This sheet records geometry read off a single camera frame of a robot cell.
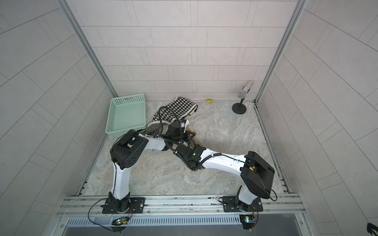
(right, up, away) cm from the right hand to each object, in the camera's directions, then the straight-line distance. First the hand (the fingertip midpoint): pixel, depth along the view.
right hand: (193, 155), depth 85 cm
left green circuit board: (-32, -23, -20) cm, 44 cm away
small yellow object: (+12, +34, +34) cm, 50 cm away
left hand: (+2, +11, +11) cm, 15 cm away
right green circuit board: (+26, -26, -17) cm, 40 cm away
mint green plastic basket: (-51, +25, +23) cm, 61 cm away
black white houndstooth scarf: (-13, +28, +27) cm, 41 cm away
